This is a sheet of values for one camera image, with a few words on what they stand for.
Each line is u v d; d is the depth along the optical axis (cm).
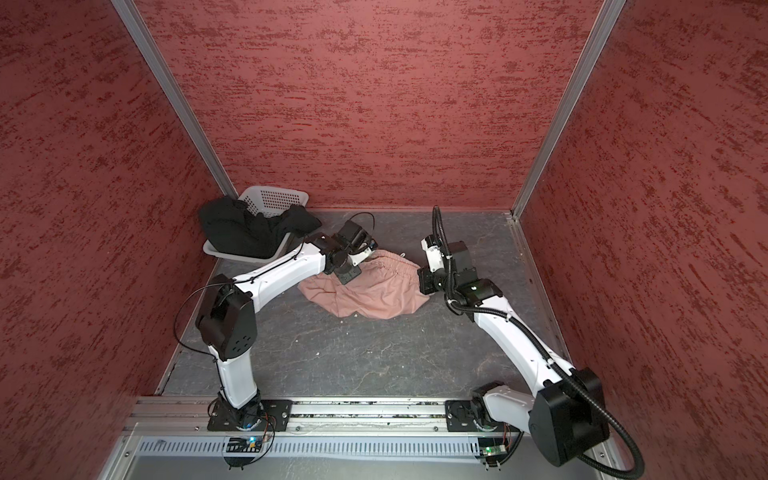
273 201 118
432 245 71
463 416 74
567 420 41
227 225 101
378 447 77
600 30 74
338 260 66
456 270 61
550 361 42
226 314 50
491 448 71
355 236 72
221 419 74
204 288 103
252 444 70
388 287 85
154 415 75
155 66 80
